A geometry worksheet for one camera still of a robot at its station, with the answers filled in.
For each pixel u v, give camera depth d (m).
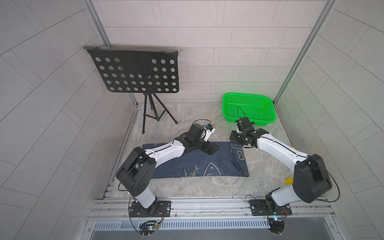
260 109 1.12
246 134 0.66
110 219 0.68
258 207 0.71
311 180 0.42
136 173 0.44
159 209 0.70
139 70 0.71
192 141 0.68
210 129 0.75
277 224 0.68
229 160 0.86
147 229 0.64
